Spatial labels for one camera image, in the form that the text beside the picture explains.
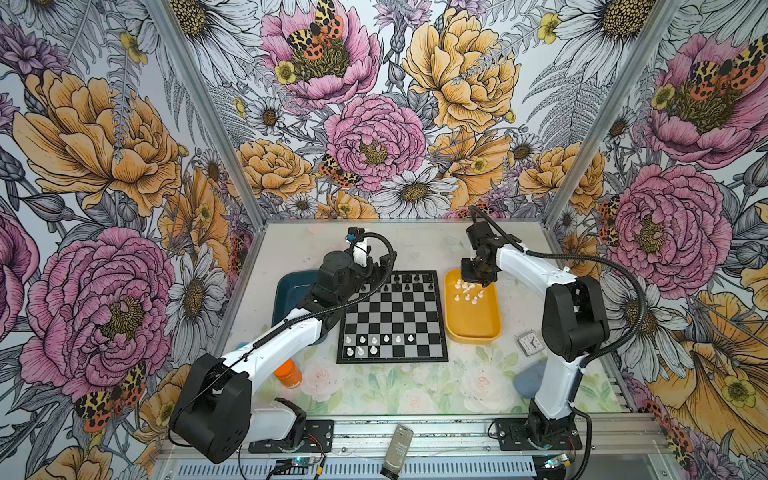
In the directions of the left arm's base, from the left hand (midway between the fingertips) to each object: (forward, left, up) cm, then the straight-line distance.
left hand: (383, 258), depth 81 cm
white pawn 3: (-14, +3, -20) cm, 25 cm away
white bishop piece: (-17, +3, -20) cm, 26 cm away
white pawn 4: (-14, -1, -20) cm, 24 cm away
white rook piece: (-17, +9, -20) cm, 28 cm away
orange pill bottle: (-25, +23, -14) cm, 37 cm away
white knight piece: (-17, +7, -20) cm, 27 cm away
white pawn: (-14, +10, -20) cm, 27 cm away
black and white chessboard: (-9, -5, -21) cm, 23 cm away
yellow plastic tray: (-3, -29, -25) cm, 39 cm away
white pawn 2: (-14, +6, -20) cm, 25 cm away
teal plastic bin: (+2, +30, -18) cm, 35 cm away
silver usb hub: (-41, -3, -18) cm, 45 cm away
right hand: (+1, -27, -16) cm, 32 cm away
